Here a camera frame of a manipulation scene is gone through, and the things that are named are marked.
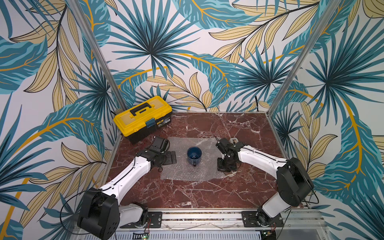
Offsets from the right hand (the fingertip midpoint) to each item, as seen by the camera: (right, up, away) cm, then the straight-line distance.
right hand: (220, 169), depth 86 cm
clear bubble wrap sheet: (-7, -1, +4) cm, 8 cm away
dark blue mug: (-15, +7, +9) cm, 19 cm away
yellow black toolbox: (-51, +27, +4) cm, 58 cm away
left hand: (-30, +6, -3) cm, 30 cm away
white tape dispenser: (+11, +16, +12) cm, 23 cm away
